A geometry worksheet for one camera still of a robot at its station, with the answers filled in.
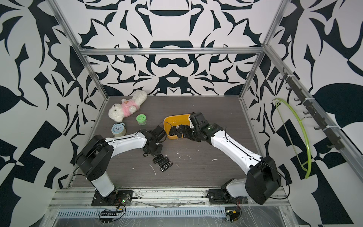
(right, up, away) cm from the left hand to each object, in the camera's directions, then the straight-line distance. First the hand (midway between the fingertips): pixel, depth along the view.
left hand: (156, 148), depth 91 cm
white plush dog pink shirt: (-29, +23, +8) cm, 38 cm away
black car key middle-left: (+2, -4, -5) cm, 7 cm away
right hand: (+16, +12, -10) cm, 23 cm away
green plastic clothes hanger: (+67, 0, -34) cm, 75 cm away
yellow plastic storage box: (+13, +17, +12) cm, 24 cm away
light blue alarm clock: (-26, +11, +5) cm, 29 cm away
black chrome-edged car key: (+7, -8, -8) cm, 14 cm away
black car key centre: (+6, -6, -6) cm, 10 cm away
